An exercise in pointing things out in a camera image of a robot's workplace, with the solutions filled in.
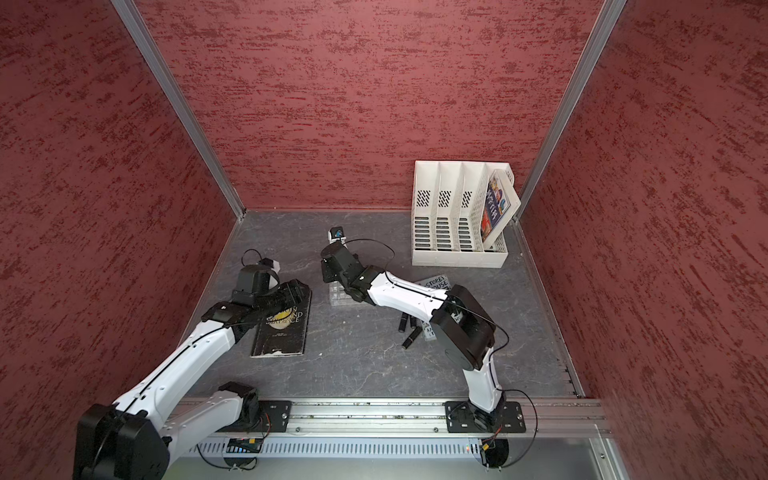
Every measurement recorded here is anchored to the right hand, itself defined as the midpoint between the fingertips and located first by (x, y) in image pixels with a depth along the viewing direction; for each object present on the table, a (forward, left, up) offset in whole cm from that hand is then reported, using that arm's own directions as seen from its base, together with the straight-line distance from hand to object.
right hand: (332, 262), depth 88 cm
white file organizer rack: (+32, -40, -11) cm, 52 cm away
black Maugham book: (-17, +15, -12) cm, 25 cm away
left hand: (-10, +9, -3) cm, 14 cm away
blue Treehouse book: (0, -33, -13) cm, 36 cm away
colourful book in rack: (+17, -54, +6) cm, 57 cm away
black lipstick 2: (-18, -23, -14) cm, 33 cm away
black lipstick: (-13, -24, -14) cm, 31 cm away
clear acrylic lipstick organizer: (-4, +1, -14) cm, 14 cm away
